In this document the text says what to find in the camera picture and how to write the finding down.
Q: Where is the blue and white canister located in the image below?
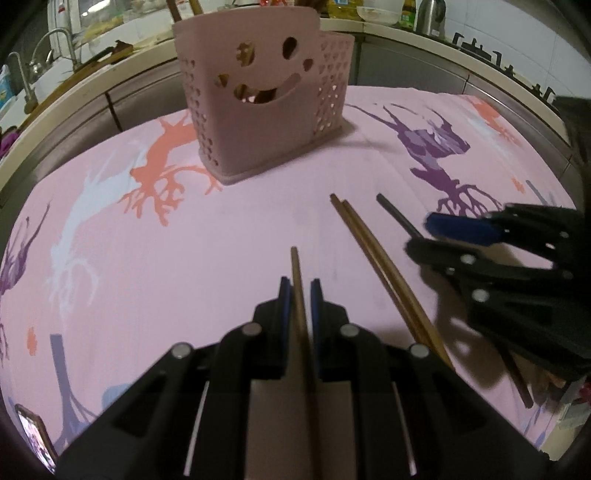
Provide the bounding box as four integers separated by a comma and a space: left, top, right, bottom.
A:
0, 65, 14, 107

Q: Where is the steel kettle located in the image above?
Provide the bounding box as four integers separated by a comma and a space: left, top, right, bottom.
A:
418, 0, 448, 38

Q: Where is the white bowl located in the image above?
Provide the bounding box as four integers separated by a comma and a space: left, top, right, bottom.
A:
356, 6, 400, 26

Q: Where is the dark single chopstick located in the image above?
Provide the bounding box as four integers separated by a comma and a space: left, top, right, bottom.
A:
376, 193, 534, 409

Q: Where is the gas stove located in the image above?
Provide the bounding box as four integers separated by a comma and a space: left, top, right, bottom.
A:
450, 31, 561, 104

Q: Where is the wooden cutting board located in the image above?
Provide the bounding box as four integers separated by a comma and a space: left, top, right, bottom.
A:
74, 39, 134, 75

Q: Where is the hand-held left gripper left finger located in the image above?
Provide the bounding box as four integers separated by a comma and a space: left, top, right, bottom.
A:
58, 277, 293, 480

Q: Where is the pink plastic utensil holder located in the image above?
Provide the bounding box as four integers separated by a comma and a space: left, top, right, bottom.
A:
172, 8, 356, 185

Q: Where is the light brown single chopstick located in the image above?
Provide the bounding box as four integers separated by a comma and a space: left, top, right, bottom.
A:
290, 247, 321, 480

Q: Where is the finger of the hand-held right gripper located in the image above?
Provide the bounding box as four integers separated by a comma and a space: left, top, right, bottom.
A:
404, 237, 591, 380
425, 204, 586, 269

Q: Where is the smartphone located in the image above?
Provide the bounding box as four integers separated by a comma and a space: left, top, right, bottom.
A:
14, 404, 58, 472

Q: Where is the large cooking oil bottle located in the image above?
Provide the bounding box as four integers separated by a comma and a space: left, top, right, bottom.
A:
329, 0, 363, 18

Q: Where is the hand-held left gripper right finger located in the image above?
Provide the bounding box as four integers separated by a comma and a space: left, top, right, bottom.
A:
309, 278, 550, 480

